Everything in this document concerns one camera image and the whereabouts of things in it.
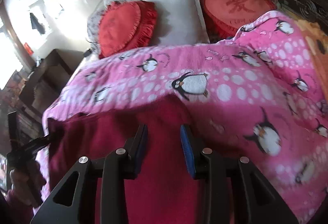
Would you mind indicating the orange red floral blanket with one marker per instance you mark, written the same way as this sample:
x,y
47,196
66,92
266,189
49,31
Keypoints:
x,y
317,60

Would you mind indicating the hanging dark cloth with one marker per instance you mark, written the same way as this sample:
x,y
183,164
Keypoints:
x,y
34,22

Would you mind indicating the dark red garment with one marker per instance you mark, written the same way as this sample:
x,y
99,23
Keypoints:
x,y
158,113

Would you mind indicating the small red heart pillow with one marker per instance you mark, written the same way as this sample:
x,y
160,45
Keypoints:
x,y
120,26

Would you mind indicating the person's left hand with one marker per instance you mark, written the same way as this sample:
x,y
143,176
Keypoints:
x,y
16,179

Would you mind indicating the pink penguin print blanket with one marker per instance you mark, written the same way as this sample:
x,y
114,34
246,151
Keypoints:
x,y
230,85

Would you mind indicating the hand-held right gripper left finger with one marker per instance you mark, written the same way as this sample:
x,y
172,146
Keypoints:
x,y
139,152

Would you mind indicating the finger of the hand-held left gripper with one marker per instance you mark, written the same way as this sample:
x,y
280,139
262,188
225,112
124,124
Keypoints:
x,y
42,140

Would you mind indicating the white pillow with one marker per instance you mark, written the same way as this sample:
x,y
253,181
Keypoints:
x,y
174,16

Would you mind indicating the large embroidered red heart pillow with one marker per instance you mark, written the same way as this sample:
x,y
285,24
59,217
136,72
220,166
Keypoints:
x,y
238,11

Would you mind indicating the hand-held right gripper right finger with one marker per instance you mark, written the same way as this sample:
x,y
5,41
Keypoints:
x,y
187,152

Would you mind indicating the dark wooden nightstand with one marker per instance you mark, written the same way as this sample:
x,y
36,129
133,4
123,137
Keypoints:
x,y
43,80

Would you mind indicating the red wall sign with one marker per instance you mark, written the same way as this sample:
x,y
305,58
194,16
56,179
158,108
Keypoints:
x,y
28,48

